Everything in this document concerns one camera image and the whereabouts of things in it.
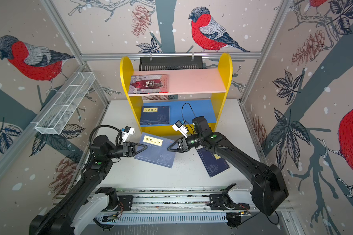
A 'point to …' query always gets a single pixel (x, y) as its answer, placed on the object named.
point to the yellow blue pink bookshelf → (161, 99)
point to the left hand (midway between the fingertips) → (144, 151)
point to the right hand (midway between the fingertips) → (169, 150)
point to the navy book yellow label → (157, 152)
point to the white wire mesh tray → (65, 102)
